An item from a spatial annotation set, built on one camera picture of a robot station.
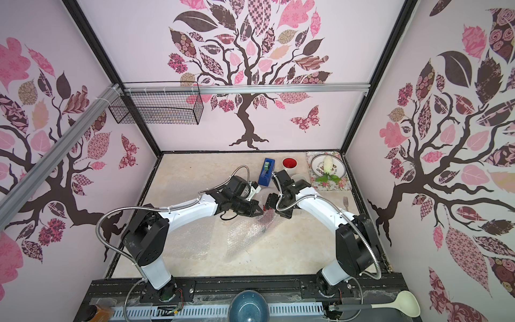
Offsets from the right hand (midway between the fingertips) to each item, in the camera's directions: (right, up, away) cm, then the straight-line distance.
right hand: (271, 208), depth 85 cm
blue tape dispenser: (-2, +15, +18) cm, 24 cm away
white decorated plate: (+28, +19, +29) cm, 45 cm away
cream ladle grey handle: (+48, -30, -15) cm, 59 cm away
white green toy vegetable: (+33, +20, +23) cm, 45 cm away
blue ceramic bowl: (-9, -32, -15) cm, 36 cm away
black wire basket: (-52, +50, +10) cm, 73 cm away
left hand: (-3, -3, -1) cm, 5 cm away
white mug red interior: (+10, +21, +19) cm, 30 cm away
